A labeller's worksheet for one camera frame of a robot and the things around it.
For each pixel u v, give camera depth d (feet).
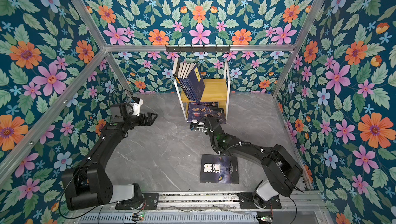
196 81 2.84
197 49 3.04
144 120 2.46
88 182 1.35
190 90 2.67
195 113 2.76
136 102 2.45
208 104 3.42
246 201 2.38
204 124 2.22
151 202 2.41
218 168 2.70
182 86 2.63
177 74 2.53
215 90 3.05
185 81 2.52
